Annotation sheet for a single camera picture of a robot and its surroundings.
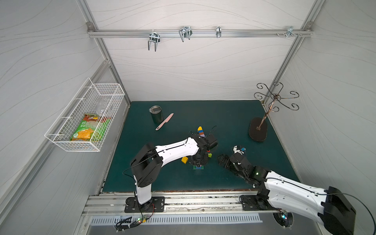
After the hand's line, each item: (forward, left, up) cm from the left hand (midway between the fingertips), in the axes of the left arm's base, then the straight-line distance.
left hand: (202, 167), depth 82 cm
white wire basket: (+28, +57, +25) cm, 68 cm away
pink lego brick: (-3, +1, +11) cm, 11 cm away
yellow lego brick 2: (+5, +10, -1) cm, 11 cm away
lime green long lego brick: (+9, -6, -4) cm, 11 cm away
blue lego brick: (+26, 0, -2) cm, 26 cm away
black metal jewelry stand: (+30, -41, -1) cm, 50 cm away
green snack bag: (+5, +50, +30) cm, 58 cm away
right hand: (+4, -12, +2) cm, 13 cm away
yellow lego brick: (+28, +1, -2) cm, 28 cm away
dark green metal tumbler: (+35, +31, +5) cm, 47 cm away
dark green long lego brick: (+1, +4, -2) cm, 5 cm away
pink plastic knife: (+36, +26, -3) cm, 44 cm away
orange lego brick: (+24, 0, -2) cm, 24 cm away
